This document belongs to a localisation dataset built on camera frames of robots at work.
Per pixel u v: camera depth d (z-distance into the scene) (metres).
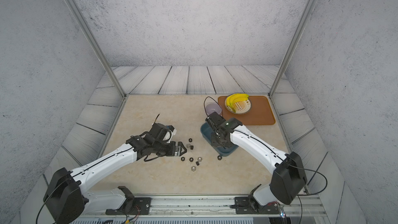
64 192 0.40
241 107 1.12
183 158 0.89
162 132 0.65
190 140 0.96
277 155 0.44
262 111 1.11
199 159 0.89
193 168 0.85
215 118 0.64
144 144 0.58
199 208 0.74
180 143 0.73
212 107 1.08
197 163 0.86
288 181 0.40
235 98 1.11
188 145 0.90
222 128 0.56
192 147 0.93
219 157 0.89
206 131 0.99
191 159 0.89
